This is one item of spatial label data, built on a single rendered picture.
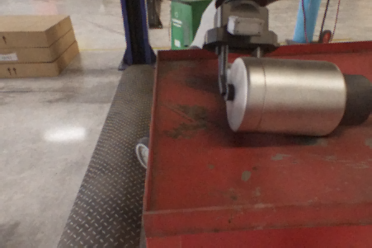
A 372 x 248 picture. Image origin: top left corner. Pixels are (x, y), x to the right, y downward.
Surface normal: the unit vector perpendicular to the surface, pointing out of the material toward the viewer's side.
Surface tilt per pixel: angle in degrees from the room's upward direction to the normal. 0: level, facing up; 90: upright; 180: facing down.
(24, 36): 90
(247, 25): 84
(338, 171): 0
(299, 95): 61
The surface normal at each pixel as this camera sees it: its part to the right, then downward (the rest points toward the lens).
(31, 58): 0.07, 0.48
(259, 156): -0.02, -0.88
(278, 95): 0.10, 0.08
